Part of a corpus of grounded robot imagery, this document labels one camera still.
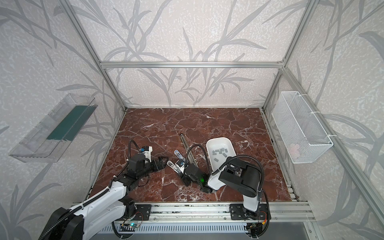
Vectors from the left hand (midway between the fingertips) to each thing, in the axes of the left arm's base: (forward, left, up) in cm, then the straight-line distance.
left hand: (165, 155), depth 86 cm
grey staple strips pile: (+7, -34, -8) cm, 35 cm away
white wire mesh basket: (-5, -63, +28) cm, 69 cm away
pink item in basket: (-4, -66, +15) cm, 68 cm away
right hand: (-4, -8, -7) cm, 11 cm away
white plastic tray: (+11, -31, -4) cm, 33 cm away
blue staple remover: (+3, -6, -6) cm, 9 cm away
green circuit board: (-33, +12, -7) cm, 36 cm away
